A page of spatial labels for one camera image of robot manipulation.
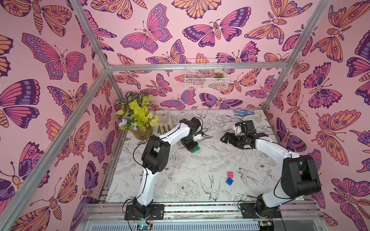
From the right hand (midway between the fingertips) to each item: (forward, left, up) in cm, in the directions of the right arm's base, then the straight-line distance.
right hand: (227, 139), depth 91 cm
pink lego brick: (-19, -1, -9) cm, 21 cm away
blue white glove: (+31, -18, -8) cm, 37 cm away
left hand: (-2, +23, -6) cm, 24 cm away
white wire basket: (+42, +13, +16) cm, 46 cm away
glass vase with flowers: (+9, +58, +14) cm, 61 cm away
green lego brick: (-7, +20, -1) cm, 22 cm away
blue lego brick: (-23, +1, -9) cm, 25 cm away
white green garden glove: (+19, +42, -8) cm, 47 cm away
